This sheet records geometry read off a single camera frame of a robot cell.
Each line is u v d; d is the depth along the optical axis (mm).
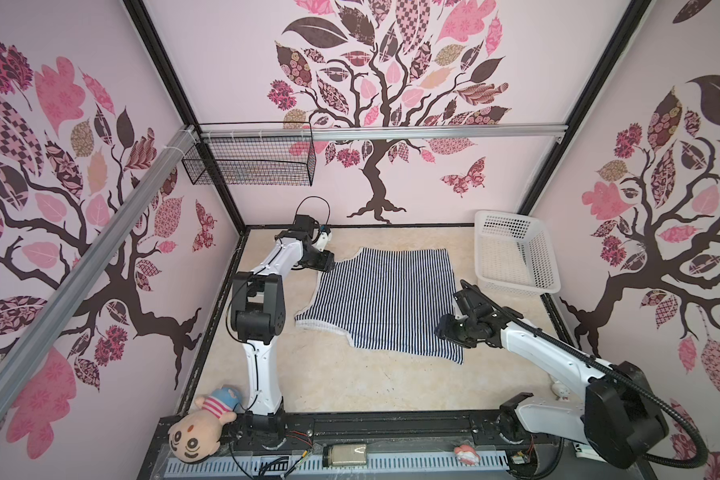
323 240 929
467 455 665
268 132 906
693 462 374
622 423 407
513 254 1104
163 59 743
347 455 675
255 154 947
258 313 560
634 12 685
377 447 724
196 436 665
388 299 1177
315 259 888
